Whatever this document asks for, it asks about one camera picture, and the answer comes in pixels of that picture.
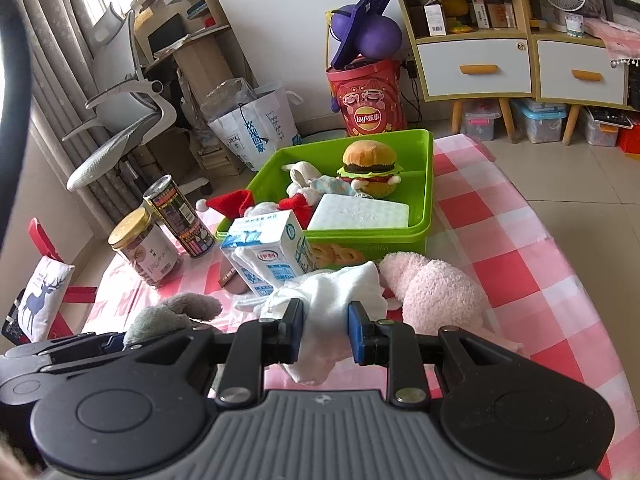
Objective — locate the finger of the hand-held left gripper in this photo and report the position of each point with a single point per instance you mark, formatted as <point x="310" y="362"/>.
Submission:
<point x="65" y="347"/>

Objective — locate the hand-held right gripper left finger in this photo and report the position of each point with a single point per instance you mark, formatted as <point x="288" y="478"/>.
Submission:
<point x="295" y="330"/>

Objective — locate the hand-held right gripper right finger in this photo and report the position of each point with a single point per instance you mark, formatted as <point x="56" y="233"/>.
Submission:
<point x="357" y="332"/>

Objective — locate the white soft cloth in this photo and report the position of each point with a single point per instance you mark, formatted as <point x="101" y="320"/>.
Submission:
<point x="330" y="295"/>

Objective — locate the grey-green towel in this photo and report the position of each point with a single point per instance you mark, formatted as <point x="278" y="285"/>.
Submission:
<point x="150" y="322"/>

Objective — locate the pink fluffy plush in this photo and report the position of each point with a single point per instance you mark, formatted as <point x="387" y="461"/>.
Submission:
<point x="440" y="290"/>

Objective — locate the white sponge block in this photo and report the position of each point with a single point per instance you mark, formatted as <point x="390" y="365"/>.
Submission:
<point x="360" y="212"/>

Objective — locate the white santa bear plush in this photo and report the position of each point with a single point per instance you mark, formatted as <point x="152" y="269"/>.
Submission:
<point x="230" y="205"/>

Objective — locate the bunny doll with blue dress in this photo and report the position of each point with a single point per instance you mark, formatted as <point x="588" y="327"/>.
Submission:
<point x="300" y="175"/>

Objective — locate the green plastic bin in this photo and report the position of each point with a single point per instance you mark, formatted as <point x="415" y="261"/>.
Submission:
<point x="417" y="180"/>

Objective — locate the burger plush toy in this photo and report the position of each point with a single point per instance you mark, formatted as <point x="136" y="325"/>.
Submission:
<point x="370" y="160"/>

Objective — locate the white deer print pillow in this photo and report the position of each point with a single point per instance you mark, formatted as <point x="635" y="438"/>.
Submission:
<point x="40" y="295"/>

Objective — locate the white blue milk carton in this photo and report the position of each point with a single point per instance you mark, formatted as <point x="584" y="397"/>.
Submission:
<point x="270" y="255"/>

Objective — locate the red chair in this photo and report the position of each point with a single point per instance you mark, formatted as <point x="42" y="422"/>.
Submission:
<point x="45" y="240"/>

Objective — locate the gold lid cookie jar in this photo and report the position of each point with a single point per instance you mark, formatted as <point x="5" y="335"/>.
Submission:
<point x="145" y="255"/>

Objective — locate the red checked tablecloth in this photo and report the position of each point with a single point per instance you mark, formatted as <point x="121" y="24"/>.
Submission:
<point x="500" y="270"/>

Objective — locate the tall black drink can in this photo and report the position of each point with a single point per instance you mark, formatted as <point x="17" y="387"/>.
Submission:
<point x="180" y="220"/>

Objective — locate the white paper bag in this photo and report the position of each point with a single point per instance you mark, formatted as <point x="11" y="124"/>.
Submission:
<point x="255" y="130"/>

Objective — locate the red printed bucket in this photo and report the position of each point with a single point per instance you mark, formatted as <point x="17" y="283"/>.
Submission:
<point x="367" y="100"/>

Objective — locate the clear plastic bag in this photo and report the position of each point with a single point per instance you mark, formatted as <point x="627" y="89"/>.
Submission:
<point x="225" y="97"/>

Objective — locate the clear storage box pink latch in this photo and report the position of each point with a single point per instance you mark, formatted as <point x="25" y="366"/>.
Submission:
<point x="480" y="120"/>

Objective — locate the clear storage box blue lid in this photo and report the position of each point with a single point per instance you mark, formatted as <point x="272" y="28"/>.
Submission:
<point x="540" y="120"/>

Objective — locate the tall wooden shelf cabinet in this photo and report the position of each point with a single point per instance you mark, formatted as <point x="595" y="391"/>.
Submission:
<point x="470" y="67"/>

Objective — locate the wooden desk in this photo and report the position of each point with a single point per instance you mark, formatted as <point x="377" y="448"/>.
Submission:
<point x="200" y="55"/>

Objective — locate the purple bounce ball toy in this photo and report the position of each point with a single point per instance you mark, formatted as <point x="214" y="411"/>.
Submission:
<point x="375" y="32"/>

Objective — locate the grey office chair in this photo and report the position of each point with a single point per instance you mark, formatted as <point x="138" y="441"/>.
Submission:
<point x="115" y="45"/>

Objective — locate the clear storage box dark contents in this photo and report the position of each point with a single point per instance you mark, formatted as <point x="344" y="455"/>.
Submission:
<point x="605" y="127"/>

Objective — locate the grey curtain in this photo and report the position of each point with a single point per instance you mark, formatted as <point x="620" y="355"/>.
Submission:
<point x="60" y="25"/>

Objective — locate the low wooden drawer cabinet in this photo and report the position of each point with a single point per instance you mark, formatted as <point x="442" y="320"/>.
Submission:
<point x="580" y="72"/>

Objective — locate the pink lace cloth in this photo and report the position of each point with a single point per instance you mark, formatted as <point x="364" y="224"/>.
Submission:
<point x="617" y="40"/>

